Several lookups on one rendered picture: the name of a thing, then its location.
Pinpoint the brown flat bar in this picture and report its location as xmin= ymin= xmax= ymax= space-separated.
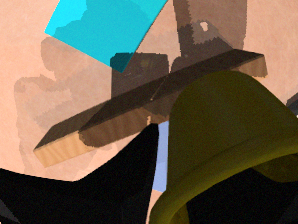
xmin=33 ymin=48 xmax=267 ymax=168

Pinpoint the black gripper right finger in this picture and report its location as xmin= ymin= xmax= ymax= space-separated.
xmin=186 ymin=168 xmax=298 ymax=224

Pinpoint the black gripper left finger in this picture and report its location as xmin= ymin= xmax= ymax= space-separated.
xmin=0 ymin=124 xmax=158 ymax=224

